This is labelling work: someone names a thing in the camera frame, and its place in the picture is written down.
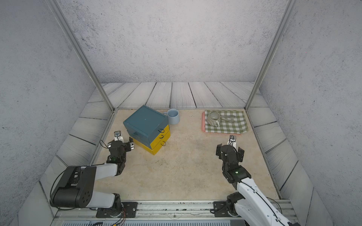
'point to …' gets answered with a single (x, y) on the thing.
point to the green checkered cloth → (231, 122)
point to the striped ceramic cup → (213, 119)
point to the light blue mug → (173, 115)
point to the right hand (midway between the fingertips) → (231, 145)
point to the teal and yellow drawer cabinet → (149, 128)
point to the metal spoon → (227, 117)
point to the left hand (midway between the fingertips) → (124, 138)
